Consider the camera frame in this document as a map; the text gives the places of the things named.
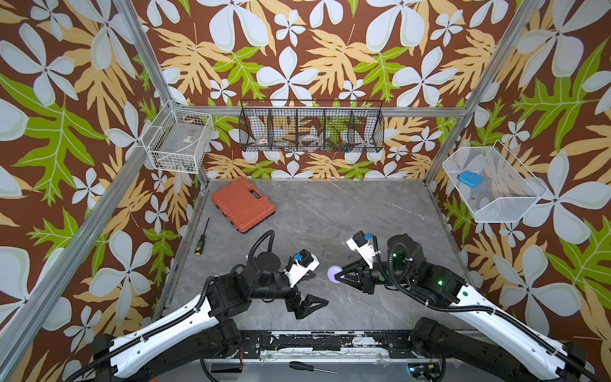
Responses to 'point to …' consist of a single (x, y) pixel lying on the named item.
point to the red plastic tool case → (243, 204)
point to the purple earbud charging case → (331, 272)
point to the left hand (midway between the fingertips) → (321, 287)
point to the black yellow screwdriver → (199, 250)
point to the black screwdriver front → (309, 368)
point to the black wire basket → (311, 125)
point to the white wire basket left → (177, 139)
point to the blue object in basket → (470, 178)
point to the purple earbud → (324, 254)
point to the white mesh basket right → (492, 185)
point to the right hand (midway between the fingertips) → (336, 276)
